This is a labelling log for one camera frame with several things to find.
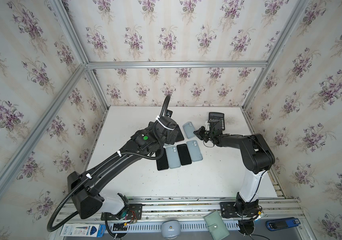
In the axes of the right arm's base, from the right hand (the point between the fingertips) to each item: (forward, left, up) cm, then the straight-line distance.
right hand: (192, 132), depth 99 cm
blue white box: (-51, +57, -4) cm, 77 cm away
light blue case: (+4, +1, -3) cm, 6 cm away
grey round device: (-52, +16, +4) cm, 55 cm away
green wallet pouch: (-51, -6, -5) cm, 51 cm away
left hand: (-12, +18, +22) cm, 31 cm away
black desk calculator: (+17, -22, -2) cm, 28 cm away
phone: (-18, +20, -6) cm, 28 cm away
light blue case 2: (-11, -1, -5) cm, 12 cm away
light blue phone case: (-15, +14, -6) cm, 21 cm away
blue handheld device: (-51, -35, -1) cm, 62 cm away
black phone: (+1, +9, -5) cm, 10 cm away
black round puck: (-51, -22, -9) cm, 57 cm away
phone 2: (-14, +7, -4) cm, 16 cm away
